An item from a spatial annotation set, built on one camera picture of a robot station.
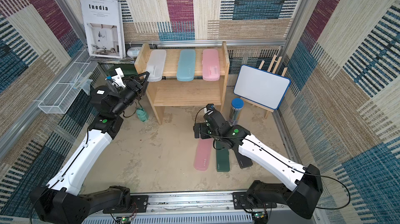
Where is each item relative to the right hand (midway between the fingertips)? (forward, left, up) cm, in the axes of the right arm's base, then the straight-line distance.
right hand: (201, 125), depth 76 cm
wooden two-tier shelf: (+23, +17, -1) cm, 29 cm away
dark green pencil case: (-8, -12, -22) cm, 26 cm away
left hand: (+9, +21, +24) cm, 33 cm away
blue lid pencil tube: (+14, -20, -3) cm, 25 cm away
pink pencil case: (-6, 0, -21) cm, 22 cm away
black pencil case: (-11, -22, -19) cm, 31 cm away
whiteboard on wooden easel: (+25, -36, -1) cm, 43 cm away
